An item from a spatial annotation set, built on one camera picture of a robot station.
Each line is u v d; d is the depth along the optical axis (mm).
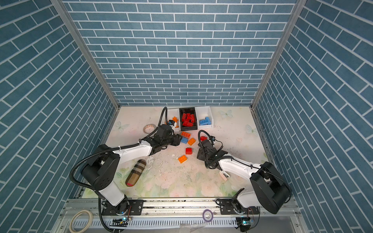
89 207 753
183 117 1102
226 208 736
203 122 1052
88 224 689
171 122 815
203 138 992
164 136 724
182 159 900
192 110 1125
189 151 937
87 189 492
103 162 464
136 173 824
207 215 723
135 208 740
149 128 1068
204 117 1120
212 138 800
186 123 1064
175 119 1118
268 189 427
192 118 1102
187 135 994
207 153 678
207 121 1054
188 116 1109
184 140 981
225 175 831
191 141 988
